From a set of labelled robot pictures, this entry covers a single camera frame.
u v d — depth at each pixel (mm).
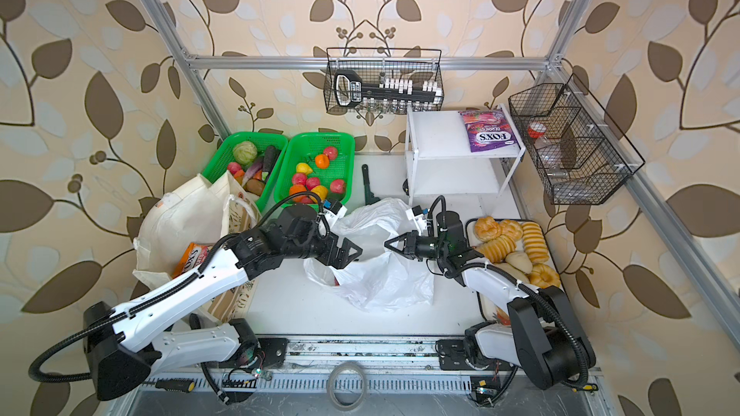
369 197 1050
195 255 769
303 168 1109
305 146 1177
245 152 1116
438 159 751
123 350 394
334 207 652
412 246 721
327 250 637
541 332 419
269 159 1111
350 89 840
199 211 806
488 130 776
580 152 729
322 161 1130
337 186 1042
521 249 931
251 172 1058
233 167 1118
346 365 740
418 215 784
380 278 808
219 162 1100
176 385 686
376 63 893
